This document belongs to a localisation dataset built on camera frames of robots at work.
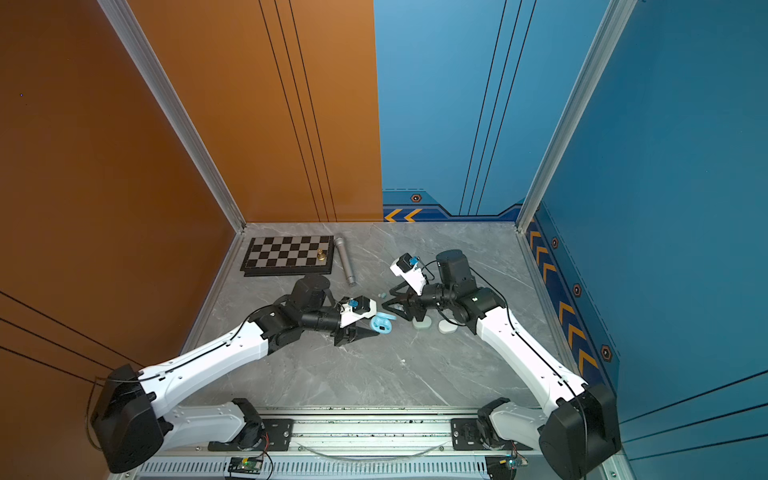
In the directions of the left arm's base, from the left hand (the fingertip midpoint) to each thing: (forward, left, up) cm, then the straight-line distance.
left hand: (377, 320), depth 73 cm
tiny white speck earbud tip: (-3, -7, -19) cm, 20 cm away
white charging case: (+7, -20, -17) cm, 27 cm away
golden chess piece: (+32, +22, -15) cm, 41 cm away
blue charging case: (-1, -1, 0) cm, 2 cm away
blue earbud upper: (+19, -1, -19) cm, 26 cm away
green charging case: (+7, -14, -15) cm, 22 cm away
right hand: (+4, -3, +4) cm, 6 cm away
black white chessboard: (+32, +34, -15) cm, 49 cm away
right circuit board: (-28, -31, -21) cm, 46 cm away
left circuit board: (-28, +31, -22) cm, 47 cm away
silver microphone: (+39, +16, -17) cm, 46 cm away
